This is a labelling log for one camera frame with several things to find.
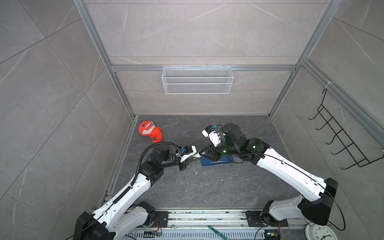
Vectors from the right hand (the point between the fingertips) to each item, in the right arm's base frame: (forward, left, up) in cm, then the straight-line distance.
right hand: (202, 150), depth 69 cm
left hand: (+1, +3, -2) cm, 4 cm away
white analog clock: (-31, -51, -23) cm, 64 cm away
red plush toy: (+30, +36, -17) cm, 50 cm away
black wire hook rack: (-8, -63, +6) cm, 64 cm away
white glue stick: (-2, +2, 0) cm, 3 cm away
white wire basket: (+54, +2, +3) cm, 54 cm away
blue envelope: (+6, -4, -25) cm, 26 cm away
